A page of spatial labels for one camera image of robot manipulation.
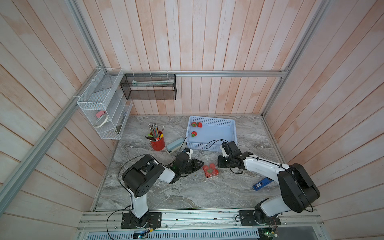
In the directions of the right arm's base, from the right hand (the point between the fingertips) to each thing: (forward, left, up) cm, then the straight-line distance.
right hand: (217, 161), depth 92 cm
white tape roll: (+10, +67, +26) cm, 72 cm away
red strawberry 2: (-3, +3, 0) cm, 5 cm away
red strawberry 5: (+22, +15, 0) cm, 27 cm away
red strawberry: (-5, +8, +1) cm, 9 cm away
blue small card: (-14, -24, +1) cm, 27 cm away
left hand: (-4, +9, 0) cm, 10 cm away
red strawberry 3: (-9, +7, +1) cm, 12 cm away
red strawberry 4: (+30, +11, +1) cm, 32 cm away
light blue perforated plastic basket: (+23, +5, -2) cm, 23 cm away
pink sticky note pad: (+14, +68, +28) cm, 75 cm away
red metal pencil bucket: (+9, +37, +5) cm, 39 cm away
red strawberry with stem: (-7, +1, -1) cm, 7 cm away
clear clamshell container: (-6, +5, -1) cm, 7 cm away
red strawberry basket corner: (+30, +15, +1) cm, 34 cm away
